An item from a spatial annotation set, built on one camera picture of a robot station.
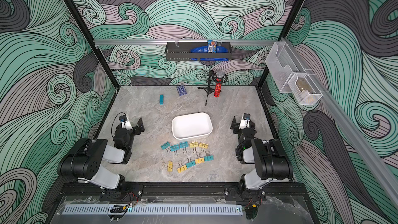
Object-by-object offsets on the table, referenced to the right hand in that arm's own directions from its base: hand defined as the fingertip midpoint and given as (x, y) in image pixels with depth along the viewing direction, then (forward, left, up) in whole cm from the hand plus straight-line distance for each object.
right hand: (244, 118), depth 89 cm
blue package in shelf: (+34, +23, +25) cm, 48 cm away
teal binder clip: (-13, +46, -8) cm, 49 cm away
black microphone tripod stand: (+25, +18, +12) cm, 33 cm away
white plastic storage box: (+1, +31, -10) cm, 33 cm away
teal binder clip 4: (-23, +32, -9) cm, 40 cm away
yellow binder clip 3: (-13, +30, -6) cm, 33 cm away
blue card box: (+32, +40, -9) cm, 52 cm away
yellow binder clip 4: (-13, +25, -7) cm, 29 cm away
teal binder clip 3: (-13, +36, -7) cm, 39 cm away
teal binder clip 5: (-19, +22, -8) cm, 30 cm away
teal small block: (+24, +55, -10) cm, 61 cm away
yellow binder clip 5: (-21, +27, -9) cm, 35 cm away
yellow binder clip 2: (-25, +36, -8) cm, 45 cm away
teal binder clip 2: (-14, +41, -7) cm, 44 cm away
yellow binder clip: (-25, +43, -8) cm, 50 cm away
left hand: (+1, +66, +1) cm, 66 cm away
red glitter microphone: (+21, +14, +16) cm, 30 cm away
